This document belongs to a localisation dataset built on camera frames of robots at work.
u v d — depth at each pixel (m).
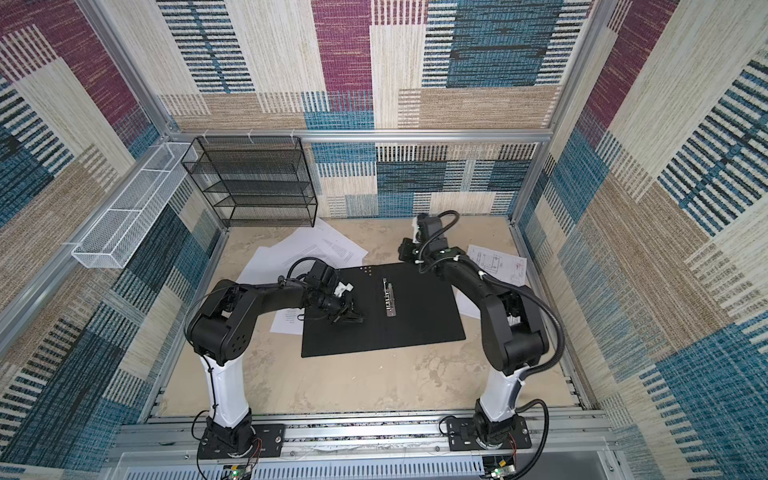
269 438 0.74
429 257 0.72
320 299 0.82
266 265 1.08
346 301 0.86
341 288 0.92
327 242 1.15
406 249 0.83
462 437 0.73
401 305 0.96
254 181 1.11
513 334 0.48
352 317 0.88
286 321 0.94
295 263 0.94
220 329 0.53
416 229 0.87
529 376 0.51
